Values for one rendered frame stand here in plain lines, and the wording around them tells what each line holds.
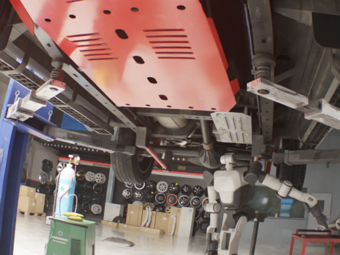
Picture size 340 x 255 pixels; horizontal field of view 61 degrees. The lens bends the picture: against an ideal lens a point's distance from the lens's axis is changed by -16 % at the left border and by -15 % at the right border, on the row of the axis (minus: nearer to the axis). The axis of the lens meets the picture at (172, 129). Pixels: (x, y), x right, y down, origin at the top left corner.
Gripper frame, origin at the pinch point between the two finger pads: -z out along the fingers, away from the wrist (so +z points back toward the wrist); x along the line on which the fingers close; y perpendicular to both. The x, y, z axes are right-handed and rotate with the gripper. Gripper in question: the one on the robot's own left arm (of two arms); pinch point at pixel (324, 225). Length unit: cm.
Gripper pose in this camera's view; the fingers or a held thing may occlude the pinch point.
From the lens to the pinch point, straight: 259.9
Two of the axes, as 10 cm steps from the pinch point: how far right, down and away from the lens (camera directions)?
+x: -0.9, -3.5, -9.3
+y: 8.8, -4.7, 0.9
